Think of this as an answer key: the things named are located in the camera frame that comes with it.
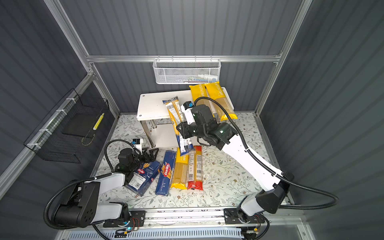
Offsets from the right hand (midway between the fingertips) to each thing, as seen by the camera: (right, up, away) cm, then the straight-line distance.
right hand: (179, 127), depth 67 cm
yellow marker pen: (-44, +3, +11) cm, 46 cm away
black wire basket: (-57, -4, +5) cm, 58 cm away
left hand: (-19, -13, +22) cm, 32 cm away
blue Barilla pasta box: (-21, -28, +12) cm, 37 cm away
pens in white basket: (+7, +30, +26) cm, 40 cm away
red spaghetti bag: (+7, -25, +20) cm, 33 cm away
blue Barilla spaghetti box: (-10, -31, +15) cm, 36 cm away
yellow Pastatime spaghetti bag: (-1, -29, +17) cm, 34 cm away
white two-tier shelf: (-15, +8, +8) cm, 19 cm away
